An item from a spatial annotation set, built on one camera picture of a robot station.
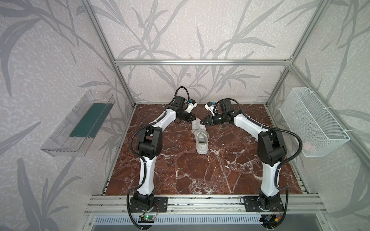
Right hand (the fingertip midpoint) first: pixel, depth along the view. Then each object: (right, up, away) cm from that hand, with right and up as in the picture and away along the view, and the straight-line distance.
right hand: (202, 118), depth 91 cm
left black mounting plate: (-23, -45, -18) cm, 53 cm away
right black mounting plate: (+27, -44, -19) cm, 55 cm away
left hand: (-4, +3, +6) cm, 8 cm away
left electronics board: (-29, -50, -20) cm, 61 cm away
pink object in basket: (+52, -13, -19) cm, 57 cm away
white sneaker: (-1, -19, -3) cm, 20 cm away
